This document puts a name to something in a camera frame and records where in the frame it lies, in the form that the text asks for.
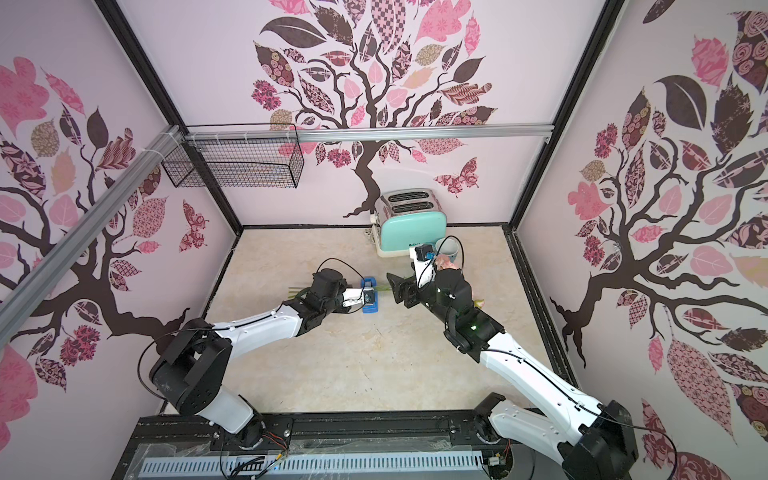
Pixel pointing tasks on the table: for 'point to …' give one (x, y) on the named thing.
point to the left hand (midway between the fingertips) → (346, 284)
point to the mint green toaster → (404, 217)
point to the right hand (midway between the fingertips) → (401, 267)
